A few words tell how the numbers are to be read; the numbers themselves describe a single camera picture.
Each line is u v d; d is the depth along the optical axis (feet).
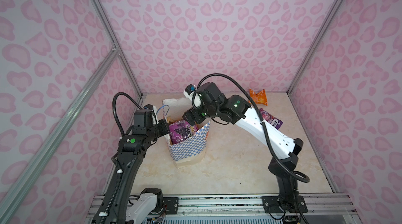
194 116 1.93
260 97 3.70
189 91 1.91
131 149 1.54
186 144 2.33
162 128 2.10
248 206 2.46
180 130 2.60
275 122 3.36
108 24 2.71
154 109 2.18
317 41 2.96
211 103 1.66
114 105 1.65
